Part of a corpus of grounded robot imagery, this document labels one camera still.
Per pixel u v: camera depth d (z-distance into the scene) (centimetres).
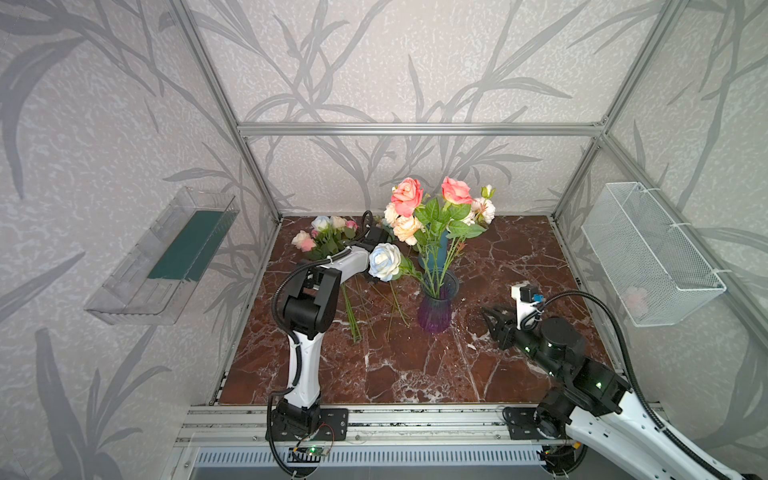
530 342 60
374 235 87
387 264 60
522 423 76
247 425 75
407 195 63
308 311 56
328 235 109
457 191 65
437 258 74
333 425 74
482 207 68
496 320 66
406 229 67
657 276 62
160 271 66
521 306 62
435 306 85
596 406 50
